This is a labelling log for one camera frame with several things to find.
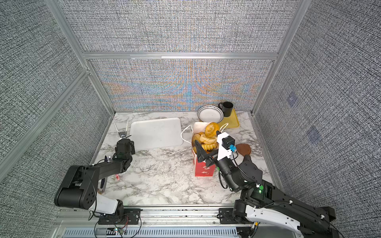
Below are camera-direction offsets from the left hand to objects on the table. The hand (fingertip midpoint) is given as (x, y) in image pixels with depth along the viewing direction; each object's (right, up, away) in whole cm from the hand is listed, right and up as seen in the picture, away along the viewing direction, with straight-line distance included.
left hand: (127, 142), depth 93 cm
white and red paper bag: (+45, -13, -15) cm, 49 cm away
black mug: (+67, +24, +20) cm, 74 cm away
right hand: (+47, +7, -39) cm, 61 cm away
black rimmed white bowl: (+55, +20, +26) cm, 64 cm away
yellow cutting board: (+72, +14, +21) cm, 77 cm away
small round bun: (+50, +8, -16) cm, 53 cm away
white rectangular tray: (+15, +5, +15) cm, 22 cm away
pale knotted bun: (+49, +3, -16) cm, 51 cm away
